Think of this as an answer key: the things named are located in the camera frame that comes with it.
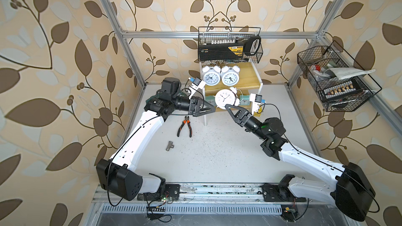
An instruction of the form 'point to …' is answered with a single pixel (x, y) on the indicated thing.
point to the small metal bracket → (170, 145)
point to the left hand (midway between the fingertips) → (214, 111)
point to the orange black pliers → (186, 121)
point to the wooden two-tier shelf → (249, 82)
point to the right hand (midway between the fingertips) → (225, 107)
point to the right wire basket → (315, 60)
